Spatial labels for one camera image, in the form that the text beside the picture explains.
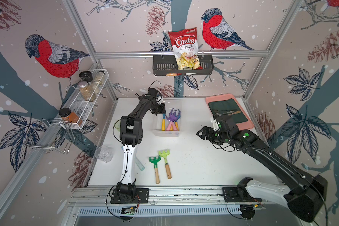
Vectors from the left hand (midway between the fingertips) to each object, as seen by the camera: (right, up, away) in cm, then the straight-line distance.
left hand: (167, 108), depth 102 cm
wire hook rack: (-47, -12, -42) cm, 65 cm away
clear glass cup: (-41, -29, -13) cm, 52 cm away
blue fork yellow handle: (+7, -12, -1) cm, 14 cm away
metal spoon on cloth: (+41, -5, +7) cm, 42 cm away
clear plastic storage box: (+1, -12, -3) cm, 12 cm away
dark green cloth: (+51, +1, +12) cm, 52 cm away
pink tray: (+56, -13, +1) cm, 58 cm away
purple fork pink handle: (+1, -7, +2) cm, 7 cm away
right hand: (+20, -14, -26) cm, 36 cm away
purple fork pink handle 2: (+4, -7, +2) cm, 9 cm away
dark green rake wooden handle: (-7, -33, -16) cm, 38 cm away
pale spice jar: (-42, +20, -16) cm, 49 cm away
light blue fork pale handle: (-17, -33, -18) cm, 41 cm away
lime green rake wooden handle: (-1, -30, -13) cm, 33 cm away
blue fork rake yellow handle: (-3, -10, -1) cm, 10 cm away
